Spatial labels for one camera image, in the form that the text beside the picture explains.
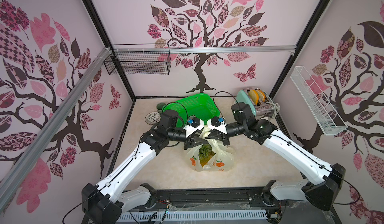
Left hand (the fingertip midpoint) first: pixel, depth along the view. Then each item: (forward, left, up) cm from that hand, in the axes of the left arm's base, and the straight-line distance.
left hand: (204, 141), depth 65 cm
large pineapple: (-2, -1, -9) cm, 9 cm away
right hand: (+2, -1, +1) cm, 3 cm away
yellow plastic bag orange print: (-5, -9, -9) cm, 14 cm away
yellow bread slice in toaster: (+36, -34, -8) cm, 50 cm away
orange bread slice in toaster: (+37, -39, -8) cm, 55 cm away
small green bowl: (+39, +30, -20) cm, 53 cm away
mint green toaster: (+27, -37, -9) cm, 46 cm away
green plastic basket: (+45, -1, -26) cm, 52 cm away
